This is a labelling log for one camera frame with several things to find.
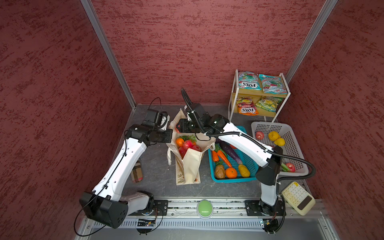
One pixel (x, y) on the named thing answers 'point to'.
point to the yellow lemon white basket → (279, 142)
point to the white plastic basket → (292, 147)
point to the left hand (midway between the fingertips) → (169, 139)
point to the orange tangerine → (231, 173)
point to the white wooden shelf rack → (255, 102)
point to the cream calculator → (299, 197)
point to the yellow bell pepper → (273, 135)
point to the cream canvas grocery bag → (188, 169)
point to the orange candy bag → (246, 106)
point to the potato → (220, 171)
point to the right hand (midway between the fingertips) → (180, 130)
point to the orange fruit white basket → (180, 140)
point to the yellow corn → (244, 171)
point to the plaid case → (136, 173)
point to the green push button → (205, 209)
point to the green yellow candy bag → (269, 103)
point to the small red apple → (259, 135)
